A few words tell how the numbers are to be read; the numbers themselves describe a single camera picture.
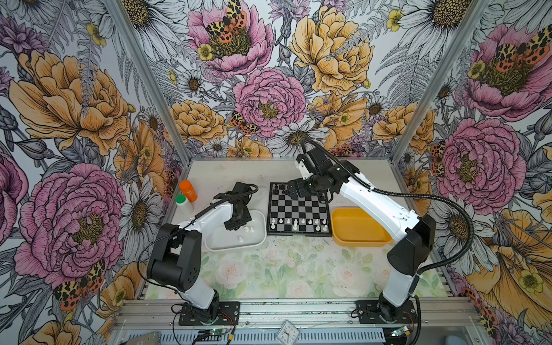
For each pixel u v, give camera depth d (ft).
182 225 1.61
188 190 3.26
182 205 3.09
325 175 1.89
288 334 2.26
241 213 2.50
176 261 1.49
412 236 1.48
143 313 2.48
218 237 3.01
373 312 2.41
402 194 3.67
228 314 2.41
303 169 2.14
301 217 3.17
